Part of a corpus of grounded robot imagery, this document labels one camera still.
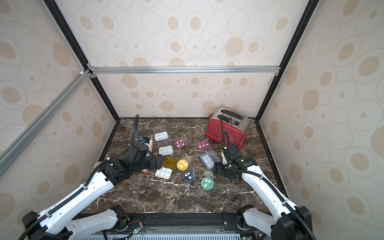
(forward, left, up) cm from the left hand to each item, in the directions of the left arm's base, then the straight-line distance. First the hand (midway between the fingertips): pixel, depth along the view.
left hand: (160, 156), depth 74 cm
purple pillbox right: (+21, -23, -20) cm, 37 cm away
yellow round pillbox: (+7, -10, -21) cm, 24 cm away
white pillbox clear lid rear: (+32, +9, -20) cm, 39 cm away
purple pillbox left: (+23, -7, -20) cm, 31 cm away
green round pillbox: (-4, -25, -21) cm, 33 cm away
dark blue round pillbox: (-1, -13, -21) cm, 25 cm away
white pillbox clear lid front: (+19, +3, -20) cm, 28 cm away
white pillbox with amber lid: (+1, 0, -20) cm, 20 cm away
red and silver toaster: (+24, -37, -4) cm, 44 cm away
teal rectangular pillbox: (+11, -26, -21) cm, 35 cm away
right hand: (-2, -33, -10) cm, 34 cm away
